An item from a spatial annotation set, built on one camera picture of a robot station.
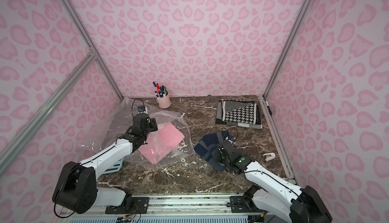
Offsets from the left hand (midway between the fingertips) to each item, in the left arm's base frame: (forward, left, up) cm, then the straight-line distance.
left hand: (152, 117), depth 88 cm
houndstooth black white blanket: (+9, -59, -9) cm, 60 cm away
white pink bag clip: (-18, -67, -14) cm, 71 cm away
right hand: (-18, -36, -9) cm, 41 cm away
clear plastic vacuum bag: (+9, +29, -16) cm, 35 cm away
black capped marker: (+26, -2, -1) cm, 26 cm away
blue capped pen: (+29, +4, 0) cm, 29 cm away
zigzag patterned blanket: (+18, -53, -9) cm, 57 cm away
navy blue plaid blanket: (-13, -31, -14) cm, 36 cm away
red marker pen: (+27, +2, -1) cm, 27 cm away
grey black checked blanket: (+9, -41, -13) cm, 44 cm away
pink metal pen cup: (+21, -2, -10) cm, 23 cm away
